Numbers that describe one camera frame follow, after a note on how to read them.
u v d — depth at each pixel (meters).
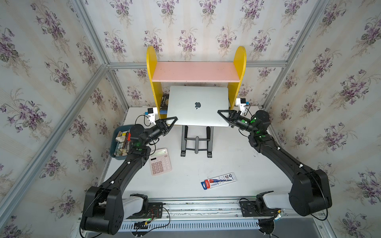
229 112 0.68
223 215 0.72
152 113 0.67
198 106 0.72
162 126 0.64
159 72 0.82
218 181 0.82
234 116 0.65
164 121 0.67
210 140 0.93
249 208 0.73
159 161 0.88
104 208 0.39
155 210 0.73
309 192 0.41
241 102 0.69
